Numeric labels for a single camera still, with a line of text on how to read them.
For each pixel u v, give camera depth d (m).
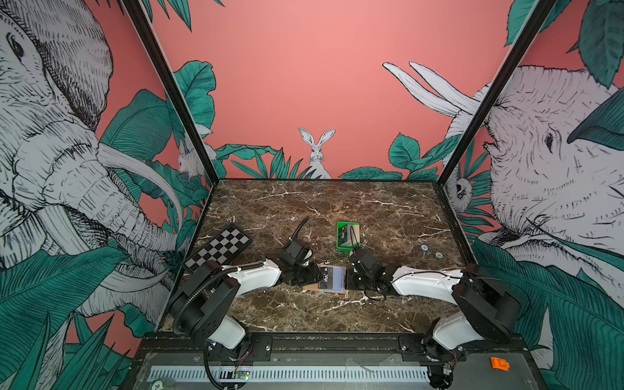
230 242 0.95
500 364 0.70
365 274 0.69
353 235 0.90
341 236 0.98
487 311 0.44
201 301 0.43
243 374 0.70
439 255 0.95
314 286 0.87
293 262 0.70
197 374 0.70
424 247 0.98
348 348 0.76
